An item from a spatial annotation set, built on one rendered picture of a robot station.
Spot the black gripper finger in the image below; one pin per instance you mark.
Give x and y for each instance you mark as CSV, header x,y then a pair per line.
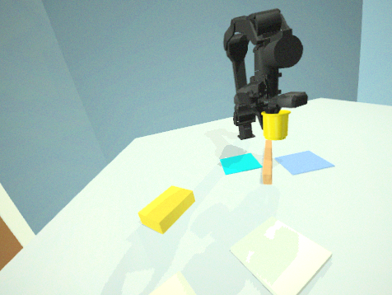
x,y
258,109
271,110

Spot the light brown wooden bar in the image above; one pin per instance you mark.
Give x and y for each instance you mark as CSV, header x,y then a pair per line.
x,y
267,165

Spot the yellow cup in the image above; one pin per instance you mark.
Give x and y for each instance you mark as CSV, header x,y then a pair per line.
x,y
275,126

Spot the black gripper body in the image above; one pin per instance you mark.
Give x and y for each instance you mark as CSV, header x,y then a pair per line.
x,y
290,100

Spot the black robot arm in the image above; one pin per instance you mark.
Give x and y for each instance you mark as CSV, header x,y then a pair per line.
x,y
276,47

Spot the yellow rectangular block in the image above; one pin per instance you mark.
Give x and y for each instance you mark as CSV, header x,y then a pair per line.
x,y
163,211

